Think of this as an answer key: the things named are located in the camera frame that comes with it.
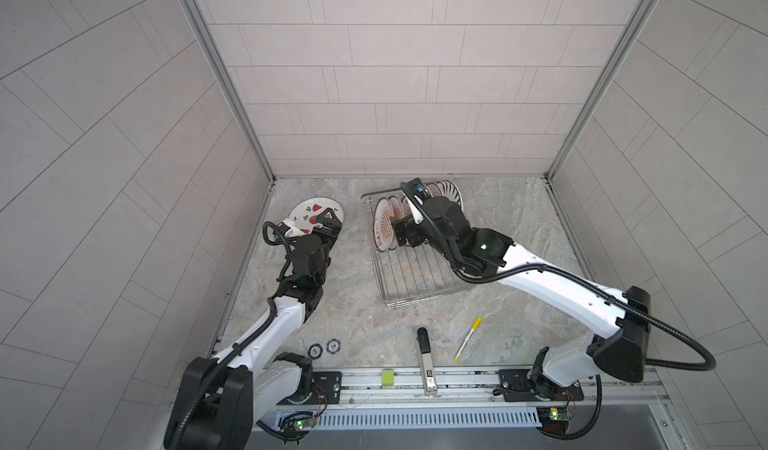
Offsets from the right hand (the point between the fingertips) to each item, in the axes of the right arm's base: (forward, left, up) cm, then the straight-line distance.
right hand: (402, 211), depth 71 cm
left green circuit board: (-38, +25, -25) cm, 51 cm away
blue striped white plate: (+17, -16, -13) cm, 27 cm away
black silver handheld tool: (-30, -4, -25) cm, 39 cm away
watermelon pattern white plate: (+24, +33, -25) cm, 48 cm away
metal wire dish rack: (-3, -1, -27) cm, 27 cm away
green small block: (-29, +6, -29) cm, 42 cm away
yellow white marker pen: (-19, -18, -29) cm, 39 cm away
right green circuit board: (-39, -34, -29) cm, 59 cm away
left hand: (+7, +18, -7) cm, 20 cm away
